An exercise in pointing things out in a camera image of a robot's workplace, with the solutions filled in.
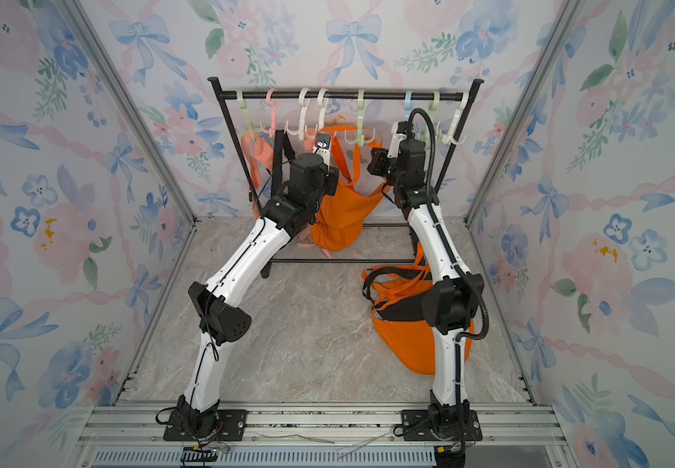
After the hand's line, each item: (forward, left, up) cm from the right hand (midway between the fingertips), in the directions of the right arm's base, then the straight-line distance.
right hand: (373, 147), depth 82 cm
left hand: (-7, +13, +1) cm, 15 cm away
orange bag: (-8, +10, -23) cm, 26 cm away
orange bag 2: (-41, -11, -39) cm, 58 cm away
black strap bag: (-30, -12, -38) cm, 50 cm away
